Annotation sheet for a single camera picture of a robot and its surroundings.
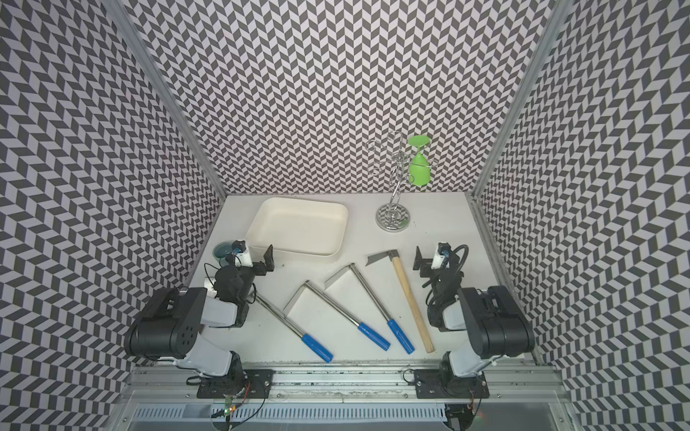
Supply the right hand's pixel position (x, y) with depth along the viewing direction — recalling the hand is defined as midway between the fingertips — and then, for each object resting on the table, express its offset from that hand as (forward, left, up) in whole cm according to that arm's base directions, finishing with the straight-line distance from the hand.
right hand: (431, 250), depth 90 cm
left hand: (+1, +59, +1) cm, 59 cm away
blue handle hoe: (-25, +12, -8) cm, 29 cm away
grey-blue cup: (+3, +74, -2) cm, 74 cm away
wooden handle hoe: (-11, +8, -8) cm, 16 cm away
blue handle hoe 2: (-27, +18, -8) cm, 33 cm away
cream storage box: (+15, +49, -8) cm, 52 cm away
